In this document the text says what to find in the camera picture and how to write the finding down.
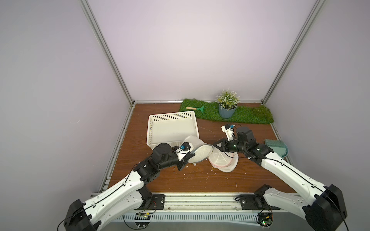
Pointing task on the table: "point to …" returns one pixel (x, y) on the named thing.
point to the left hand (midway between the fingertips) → (194, 154)
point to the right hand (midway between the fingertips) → (214, 142)
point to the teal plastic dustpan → (277, 146)
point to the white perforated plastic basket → (170, 128)
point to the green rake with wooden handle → (201, 108)
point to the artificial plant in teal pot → (228, 100)
